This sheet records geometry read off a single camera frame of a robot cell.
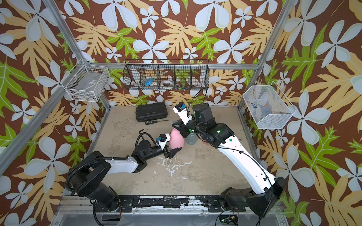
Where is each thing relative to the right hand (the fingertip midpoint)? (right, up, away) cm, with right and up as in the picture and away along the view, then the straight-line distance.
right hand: (174, 123), depth 68 cm
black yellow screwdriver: (-18, 0, +40) cm, 44 cm away
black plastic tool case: (-20, +8, +43) cm, 48 cm away
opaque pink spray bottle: (+1, -9, +3) cm, 10 cm away
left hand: (+2, -10, +11) cm, 15 cm away
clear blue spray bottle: (+11, -12, +30) cm, 34 cm away
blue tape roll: (-19, +28, +26) cm, 43 cm away
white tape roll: (-7, +29, +30) cm, 42 cm away
